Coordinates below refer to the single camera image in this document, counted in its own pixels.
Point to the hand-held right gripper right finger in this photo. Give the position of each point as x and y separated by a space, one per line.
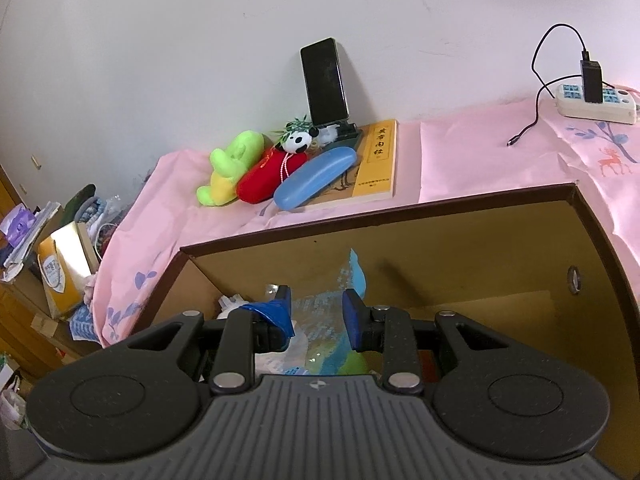
352 325

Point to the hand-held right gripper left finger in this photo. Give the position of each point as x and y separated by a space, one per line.
280 317

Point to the clear printed plastic bag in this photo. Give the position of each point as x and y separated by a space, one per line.
320 320

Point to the lime green plush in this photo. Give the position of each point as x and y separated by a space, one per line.
357 362

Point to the brown cardboard box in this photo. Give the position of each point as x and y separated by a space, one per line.
450 250

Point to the red plush toy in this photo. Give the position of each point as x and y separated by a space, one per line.
265 175

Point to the blue glasses case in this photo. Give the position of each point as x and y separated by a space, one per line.
315 177

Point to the yellow book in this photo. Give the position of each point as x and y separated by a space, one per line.
375 170

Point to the green and yellow plush toy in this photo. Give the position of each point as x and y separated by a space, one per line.
230 165

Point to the panda plush toy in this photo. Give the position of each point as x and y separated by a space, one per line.
295 140

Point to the black phone stand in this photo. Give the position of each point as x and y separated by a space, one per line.
345 132

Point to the blue and white cloth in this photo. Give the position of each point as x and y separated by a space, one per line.
82 322

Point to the pink printed bedsheet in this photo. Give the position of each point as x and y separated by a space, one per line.
475 160

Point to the yellow tissue box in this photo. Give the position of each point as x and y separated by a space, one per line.
60 270

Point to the black smartphone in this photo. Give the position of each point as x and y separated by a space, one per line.
325 80

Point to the plain cardboard carton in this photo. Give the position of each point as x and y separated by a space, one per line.
30 300

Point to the purple and white hat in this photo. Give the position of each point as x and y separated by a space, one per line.
17 225

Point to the white power strip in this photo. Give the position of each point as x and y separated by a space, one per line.
595 105

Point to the black charger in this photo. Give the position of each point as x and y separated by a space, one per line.
591 80

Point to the wall socket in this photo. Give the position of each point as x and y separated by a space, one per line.
35 161

